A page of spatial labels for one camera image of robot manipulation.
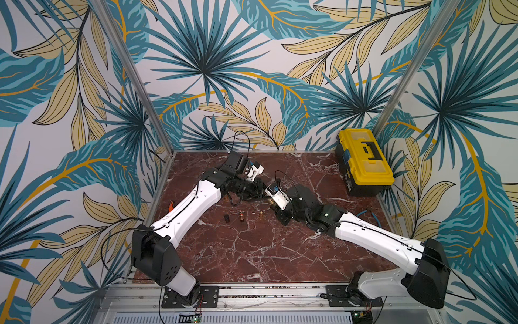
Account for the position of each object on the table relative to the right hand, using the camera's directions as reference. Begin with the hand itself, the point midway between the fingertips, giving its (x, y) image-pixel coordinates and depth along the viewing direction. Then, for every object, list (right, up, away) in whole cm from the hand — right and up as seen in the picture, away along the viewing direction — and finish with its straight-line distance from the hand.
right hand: (273, 202), depth 77 cm
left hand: (-1, +2, -4) cm, 5 cm away
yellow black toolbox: (+42, +13, +14) cm, 46 cm away
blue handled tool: (+48, -7, +21) cm, 53 cm away
